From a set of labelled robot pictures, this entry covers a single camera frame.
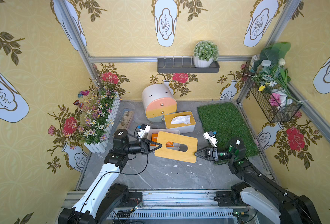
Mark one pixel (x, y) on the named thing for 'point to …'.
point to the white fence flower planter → (99, 108)
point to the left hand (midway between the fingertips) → (158, 144)
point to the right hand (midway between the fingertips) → (199, 150)
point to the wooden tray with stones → (127, 114)
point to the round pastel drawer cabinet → (158, 100)
